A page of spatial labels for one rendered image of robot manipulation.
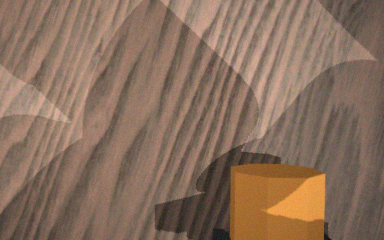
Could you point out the orange-brown hexagonal prism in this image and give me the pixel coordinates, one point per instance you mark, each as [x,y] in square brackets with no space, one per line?
[276,202]

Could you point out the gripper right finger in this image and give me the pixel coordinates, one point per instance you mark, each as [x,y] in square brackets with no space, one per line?
[326,237]

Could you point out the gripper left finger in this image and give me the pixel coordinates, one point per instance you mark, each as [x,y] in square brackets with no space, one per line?
[220,234]

